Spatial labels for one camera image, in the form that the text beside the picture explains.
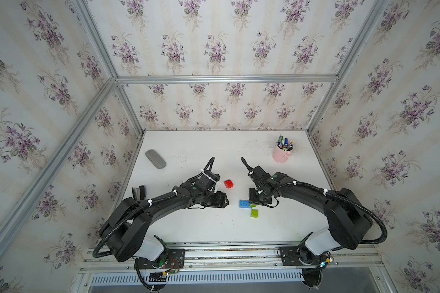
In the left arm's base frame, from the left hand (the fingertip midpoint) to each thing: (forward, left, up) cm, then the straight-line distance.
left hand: (225, 203), depth 84 cm
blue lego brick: (+1, -10, -3) cm, 10 cm away
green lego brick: (0, -14, -3) cm, 14 cm away
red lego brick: (+11, -2, -1) cm, 11 cm away
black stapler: (+7, +43, -4) cm, 44 cm away
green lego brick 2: (-3, -14, -4) cm, 15 cm away
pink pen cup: (+26, -31, +6) cm, 41 cm away
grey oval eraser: (+29, +40, -4) cm, 49 cm away
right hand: (+1, -14, -2) cm, 14 cm away
